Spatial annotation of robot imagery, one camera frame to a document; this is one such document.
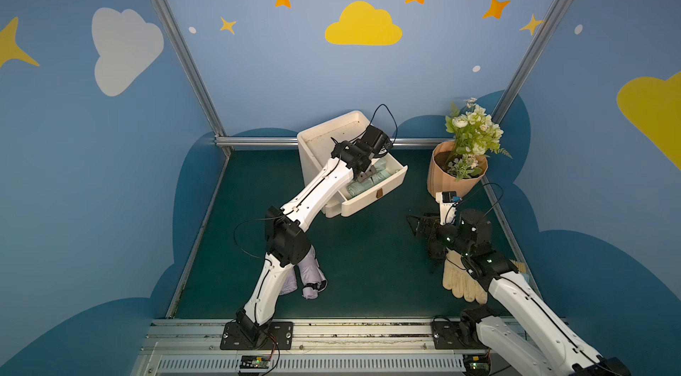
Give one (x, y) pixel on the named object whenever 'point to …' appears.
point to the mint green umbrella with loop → (380, 173)
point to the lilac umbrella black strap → (312, 278)
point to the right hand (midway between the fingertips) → (421, 212)
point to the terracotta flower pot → (453, 169)
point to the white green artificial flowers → (475, 135)
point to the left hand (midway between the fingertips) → (356, 156)
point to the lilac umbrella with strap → (291, 284)
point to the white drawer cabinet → (315, 146)
